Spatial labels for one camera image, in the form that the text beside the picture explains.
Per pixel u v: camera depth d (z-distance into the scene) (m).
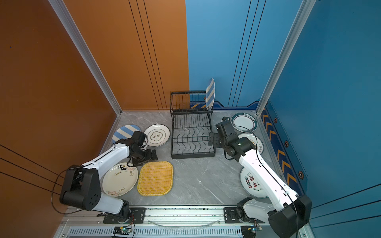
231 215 0.72
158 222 0.72
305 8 0.70
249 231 0.70
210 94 0.91
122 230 0.71
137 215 0.73
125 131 1.09
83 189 0.44
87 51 0.86
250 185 0.83
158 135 1.05
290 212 0.37
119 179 0.83
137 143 0.70
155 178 0.85
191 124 1.09
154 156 0.81
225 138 0.55
